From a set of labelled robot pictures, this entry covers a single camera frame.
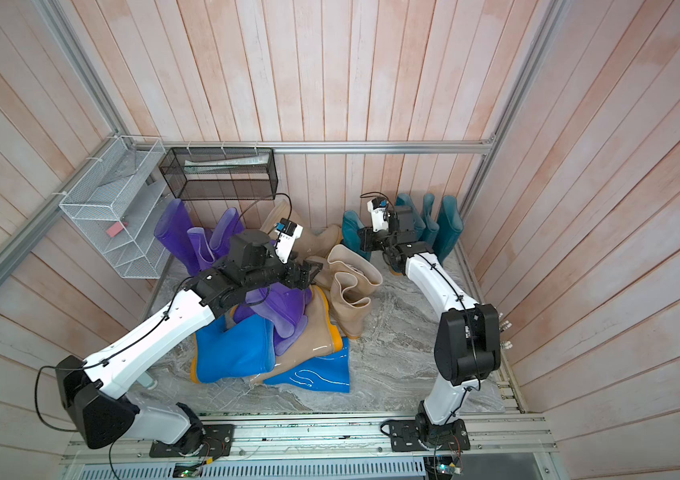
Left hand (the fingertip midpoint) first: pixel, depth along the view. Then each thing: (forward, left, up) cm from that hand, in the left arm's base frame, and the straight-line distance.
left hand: (307, 264), depth 72 cm
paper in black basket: (+34, +34, +6) cm, 49 cm away
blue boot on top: (-15, +16, -18) cm, 28 cm away
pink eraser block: (+15, +56, -2) cm, 58 cm away
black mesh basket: (+47, +35, -6) cm, 59 cm away
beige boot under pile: (-9, -3, -22) cm, 24 cm away
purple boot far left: (+15, +41, -4) cm, 44 cm away
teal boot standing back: (+16, -40, -3) cm, 43 cm away
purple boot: (+17, +25, -3) cm, 30 cm away
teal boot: (+28, -29, -3) cm, 41 cm away
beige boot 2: (-4, -11, -18) cm, 22 cm away
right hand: (+18, -14, -6) cm, 24 cm away
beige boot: (+3, -9, -1) cm, 10 cm away
